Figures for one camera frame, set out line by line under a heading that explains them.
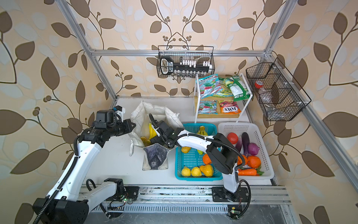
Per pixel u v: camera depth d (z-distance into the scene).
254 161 0.79
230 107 0.89
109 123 0.59
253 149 0.81
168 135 0.66
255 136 0.89
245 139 0.89
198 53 0.91
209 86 0.75
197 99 0.74
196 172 0.78
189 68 0.83
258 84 0.81
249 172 0.75
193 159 0.87
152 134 0.92
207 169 0.78
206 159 0.81
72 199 0.40
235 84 0.75
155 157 0.79
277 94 0.79
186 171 0.78
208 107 0.89
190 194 0.75
